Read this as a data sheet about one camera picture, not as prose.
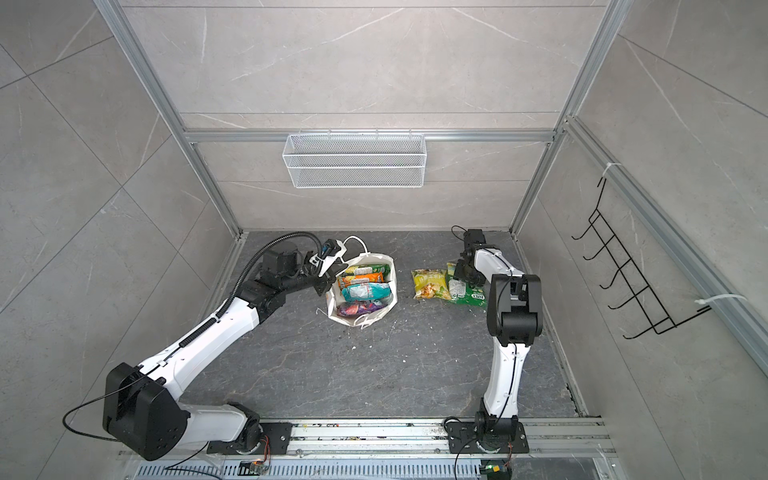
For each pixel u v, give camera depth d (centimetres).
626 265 67
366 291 90
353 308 86
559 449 74
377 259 80
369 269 91
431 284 98
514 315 56
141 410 40
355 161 101
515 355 58
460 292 98
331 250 64
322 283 69
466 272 89
